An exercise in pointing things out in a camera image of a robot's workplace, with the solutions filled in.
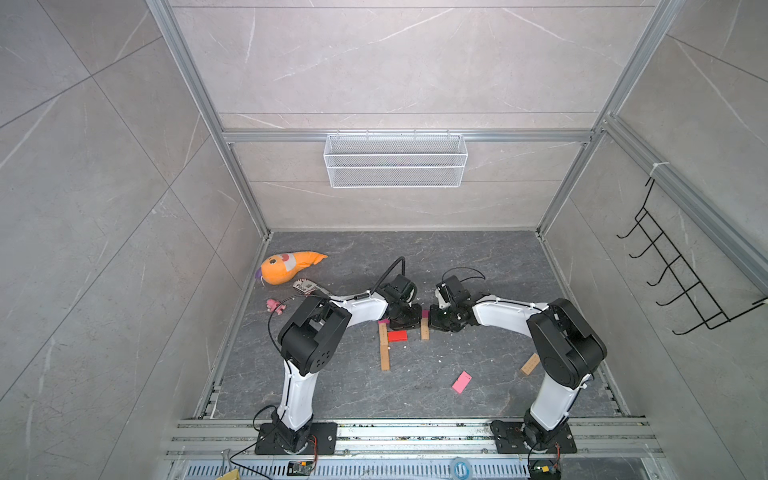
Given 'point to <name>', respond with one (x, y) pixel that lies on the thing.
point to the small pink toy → (271, 305)
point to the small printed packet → (307, 287)
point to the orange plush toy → (279, 268)
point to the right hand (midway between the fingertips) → (431, 323)
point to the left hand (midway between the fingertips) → (427, 321)
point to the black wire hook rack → (694, 290)
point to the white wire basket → (396, 161)
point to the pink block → (462, 382)
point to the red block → (398, 336)
